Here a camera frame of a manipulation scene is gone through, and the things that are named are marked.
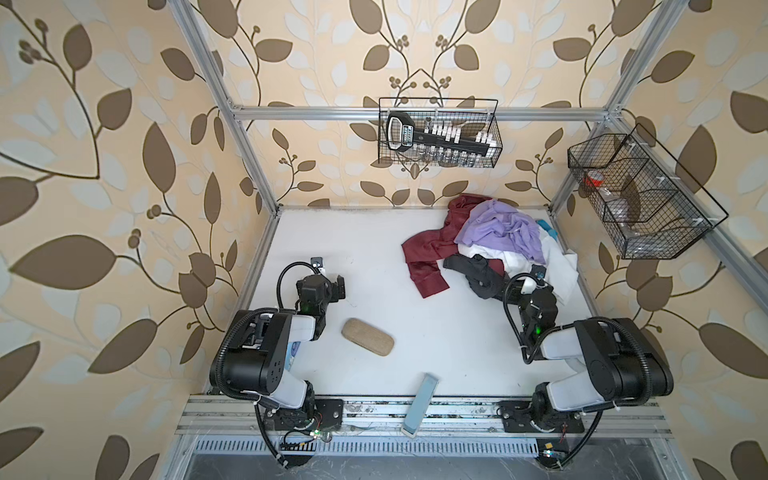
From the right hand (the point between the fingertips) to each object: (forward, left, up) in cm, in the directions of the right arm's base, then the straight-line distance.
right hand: (523, 278), depth 90 cm
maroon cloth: (+16, +29, -7) cm, 33 cm away
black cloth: (+3, +10, -5) cm, 11 cm away
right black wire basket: (+5, -24, +27) cm, 37 cm away
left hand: (+5, +62, -3) cm, 62 cm away
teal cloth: (+28, -20, -8) cm, 35 cm away
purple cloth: (+15, +7, +9) cm, 19 cm away
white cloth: (+3, -13, 0) cm, 13 cm away
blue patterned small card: (-18, +69, -6) cm, 71 cm away
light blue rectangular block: (-32, +34, -9) cm, 47 cm away
